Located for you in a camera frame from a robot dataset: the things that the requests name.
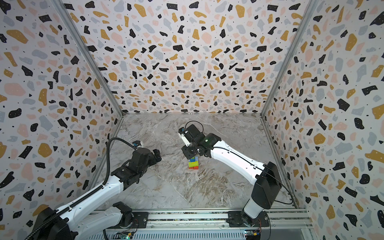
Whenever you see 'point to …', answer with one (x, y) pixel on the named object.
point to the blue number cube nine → (194, 160)
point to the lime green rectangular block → (192, 164)
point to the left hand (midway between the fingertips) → (153, 151)
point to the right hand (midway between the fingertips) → (184, 147)
